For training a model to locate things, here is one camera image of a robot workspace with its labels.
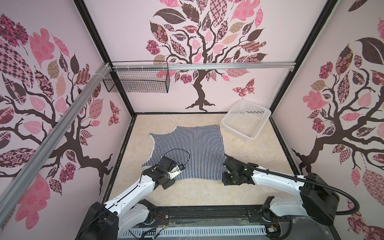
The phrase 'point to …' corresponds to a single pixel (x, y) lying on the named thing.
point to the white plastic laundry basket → (245, 119)
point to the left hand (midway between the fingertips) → (167, 178)
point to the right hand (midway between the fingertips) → (223, 179)
